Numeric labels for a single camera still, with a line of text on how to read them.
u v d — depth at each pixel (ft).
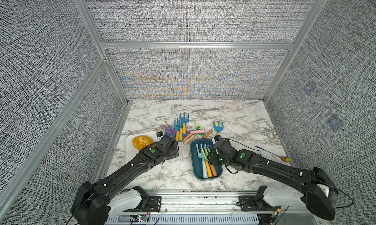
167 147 2.05
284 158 2.88
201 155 2.88
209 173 2.68
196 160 2.93
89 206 1.27
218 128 3.33
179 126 3.33
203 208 2.40
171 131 3.30
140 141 2.96
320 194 1.32
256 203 2.12
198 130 3.18
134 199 1.96
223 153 2.05
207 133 3.27
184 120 3.58
